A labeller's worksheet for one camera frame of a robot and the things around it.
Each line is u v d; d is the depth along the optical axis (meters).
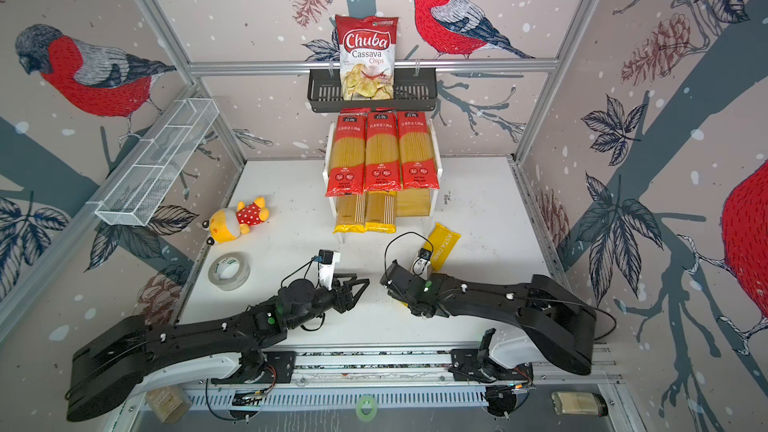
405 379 0.73
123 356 0.43
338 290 0.67
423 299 0.60
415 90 0.94
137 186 0.76
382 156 0.73
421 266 0.76
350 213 0.83
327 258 0.70
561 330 0.42
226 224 0.94
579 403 0.66
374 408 0.68
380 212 0.83
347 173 0.69
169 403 0.66
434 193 0.77
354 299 0.71
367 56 0.85
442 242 0.95
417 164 0.71
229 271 0.91
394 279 0.64
